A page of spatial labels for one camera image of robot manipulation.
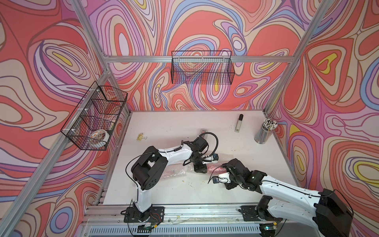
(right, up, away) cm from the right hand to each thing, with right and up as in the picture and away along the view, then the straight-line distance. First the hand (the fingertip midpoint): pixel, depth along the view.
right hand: (226, 173), depth 84 cm
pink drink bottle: (-33, +2, -2) cm, 33 cm away
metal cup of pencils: (+27, +22, +9) cm, 36 cm away
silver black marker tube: (+15, +29, +24) cm, 41 cm away
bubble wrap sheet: (-21, +3, 0) cm, 22 cm away
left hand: (-11, +2, +3) cm, 12 cm away
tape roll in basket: (-66, +22, -13) cm, 71 cm away
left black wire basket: (-72, +28, -11) cm, 78 cm away
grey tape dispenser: (-12, +24, +17) cm, 32 cm away
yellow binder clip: (-57, +20, +18) cm, 63 cm away
